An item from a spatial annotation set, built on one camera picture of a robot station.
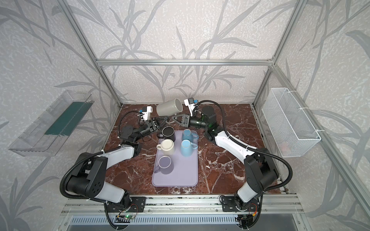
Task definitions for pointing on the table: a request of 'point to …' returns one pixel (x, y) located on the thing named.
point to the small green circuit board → (124, 217)
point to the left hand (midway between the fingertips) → (169, 118)
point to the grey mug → (171, 107)
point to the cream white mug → (167, 146)
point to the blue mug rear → (191, 135)
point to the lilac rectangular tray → (185, 173)
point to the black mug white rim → (168, 132)
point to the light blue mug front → (187, 147)
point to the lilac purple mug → (165, 165)
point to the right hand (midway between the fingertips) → (173, 114)
